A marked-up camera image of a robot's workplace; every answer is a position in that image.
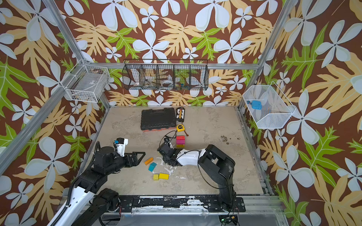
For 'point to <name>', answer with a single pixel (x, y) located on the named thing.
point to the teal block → (152, 166)
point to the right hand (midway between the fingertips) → (167, 154)
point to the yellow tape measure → (180, 127)
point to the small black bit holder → (180, 114)
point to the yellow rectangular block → (163, 176)
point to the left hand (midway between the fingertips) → (139, 152)
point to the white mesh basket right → (269, 108)
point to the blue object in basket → (256, 104)
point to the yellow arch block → (180, 146)
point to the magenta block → (180, 141)
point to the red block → (181, 137)
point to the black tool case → (159, 119)
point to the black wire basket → (166, 74)
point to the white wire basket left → (86, 83)
